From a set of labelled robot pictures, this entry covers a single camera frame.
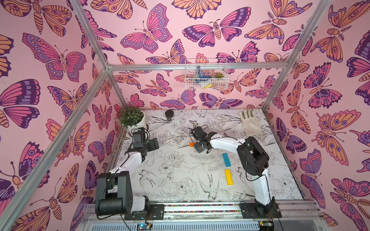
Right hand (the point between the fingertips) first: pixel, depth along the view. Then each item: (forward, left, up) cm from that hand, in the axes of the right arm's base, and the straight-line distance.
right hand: (204, 141), depth 99 cm
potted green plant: (+6, +46, +16) cm, 49 cm away
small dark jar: (+24, +26, +1) cm, 35 cm away
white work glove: (+18, -38, -2) cm, 42 cm away
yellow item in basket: (+19, -1, +32) cm, 37 cm away
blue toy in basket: (+31, +3, +32) cm, 44 cm away
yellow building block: (-23, -14, -2) cm, 27 cm away
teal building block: (-13, -14, 0) cm, 19 cm away
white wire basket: (+27, -2, +32) cm, 42 cm away
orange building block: (-3, +9, 0) cm, 9 cm away
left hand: (-4, +34, +6) cm, 35 cm away
